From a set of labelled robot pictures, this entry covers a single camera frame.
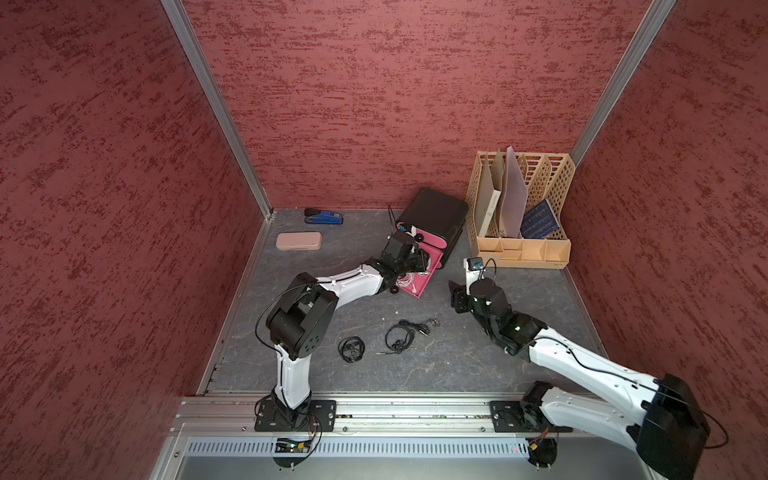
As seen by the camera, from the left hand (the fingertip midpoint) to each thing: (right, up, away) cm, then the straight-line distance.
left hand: (426, 260), depth 92 cm
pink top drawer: (+2, +7, -1) cm, 7 cm away
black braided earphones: (-2, -21, -3) cm, 21 cm away
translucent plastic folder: (+32, +21, +8) cm, 39 cm away
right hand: (+8, -7, -10) cm, 14 cm away
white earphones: (-6, -7, +3) cm, 9 cm away
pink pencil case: (-47, +6, +18) cm, 51 cm away
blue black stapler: (-41, +16, +23) cm, 49 cm away
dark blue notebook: (+41, +13, +11) cm, 45 cm away
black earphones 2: (-9, -25, -7) cm, 27 cm away
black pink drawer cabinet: (+4, +13, +3) cm, 14 cm away
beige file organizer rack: (+44, +29, +11) cm, 54 cm away
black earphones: (-23, -25, -7) cm, 35 cm away
